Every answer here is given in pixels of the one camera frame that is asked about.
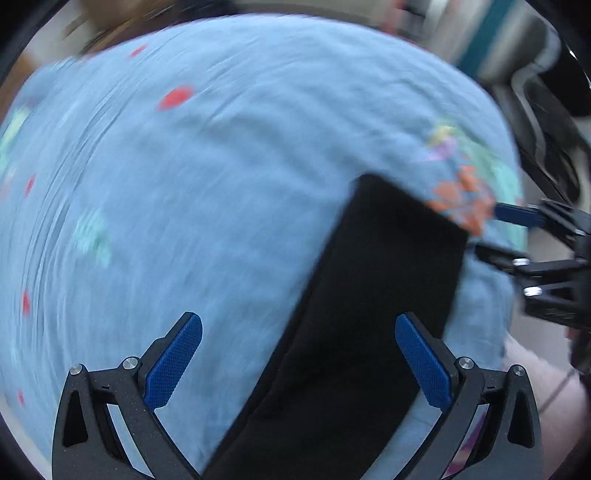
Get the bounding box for black pants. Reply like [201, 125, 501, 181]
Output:
[204, 174, 468, 479]

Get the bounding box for blue patterned bed cover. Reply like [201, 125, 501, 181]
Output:
[1, 15, 526, 469]

